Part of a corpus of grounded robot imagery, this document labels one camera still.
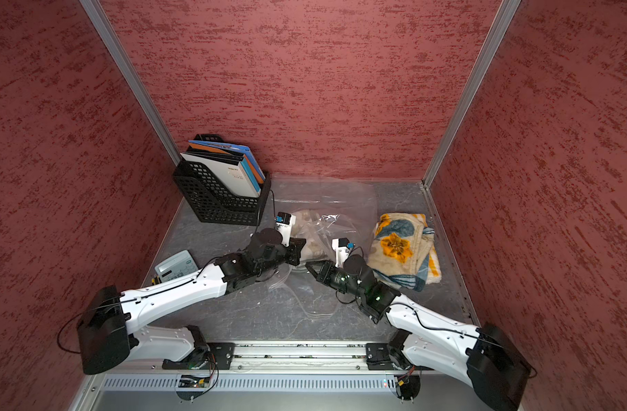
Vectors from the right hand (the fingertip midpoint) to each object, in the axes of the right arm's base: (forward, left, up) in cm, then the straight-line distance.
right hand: (305, 271), depth 75 cm
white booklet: (+35, +29, +7) cm, 46 cm away
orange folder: (+42, +33, +14) cm, 55 cm away
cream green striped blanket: (+11, -1, +8) cm, 14 cm away
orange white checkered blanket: (+4, -43, -8) cm, 44 cm away
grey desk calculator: (+10, +48, -13) cm, 50 cm away
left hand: (+7, 0, +3) cm, 8 cm away
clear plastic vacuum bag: (+33, -7, -13) cm, 36 cm away
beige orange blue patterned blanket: (+6, -31, -1) cm, 31 cm away
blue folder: (+42, +24, +13) cm, 50 cm away
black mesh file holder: (+41, +45, -13) cm, 62 cm away
